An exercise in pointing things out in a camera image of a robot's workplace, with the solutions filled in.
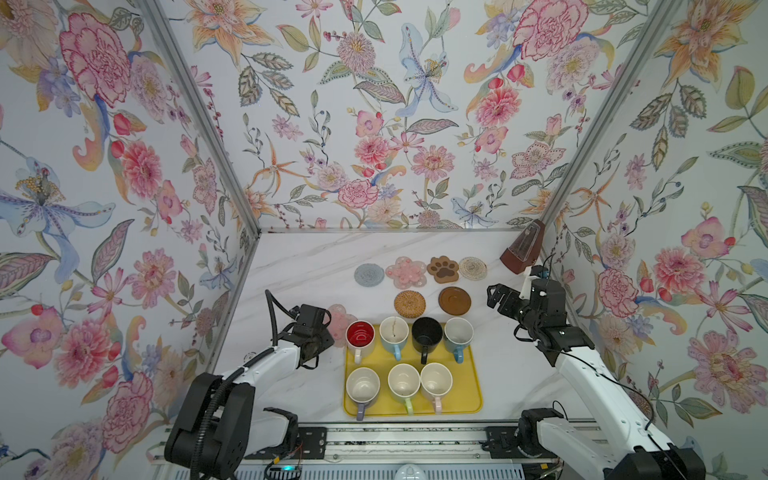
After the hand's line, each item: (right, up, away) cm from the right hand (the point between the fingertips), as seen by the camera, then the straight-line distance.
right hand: (501, 291), depth 83 cm
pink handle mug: (-18, -24, -1) cm, 30 cm away
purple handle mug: (-38, -26, 0) cm, 46 cm away
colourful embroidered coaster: (0, +6, +27) cm, 28 cm away
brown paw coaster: (-10, +5, +27) cm, 30 cm away
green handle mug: (-27, -24, -2) cm, 36 cm away
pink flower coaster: (-24, +4, +25) cm, 35 cm away
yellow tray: (-10, -29, 0) cm, 31 cm away
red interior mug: (-40, -14, +7) cm, 43 cm away
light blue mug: (-30, -14, +8) cm, 34 cm away
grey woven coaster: (-38, +3, +24) cm, 45 cm away
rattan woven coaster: (-24, -6, +18) cm, 30 cm away
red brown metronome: (+16, +12, +21) cm, 29 cm away
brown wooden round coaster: (-9, -5, +18) cm, 21 cm away
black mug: (-20, -13, +5) cm, 24 cm away
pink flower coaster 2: (-47, -12, +13) cm, 50 cm away
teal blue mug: (-10, -13, +6) cm, 18 cm away
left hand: (-48, -15, +8) cm, 52 cm away
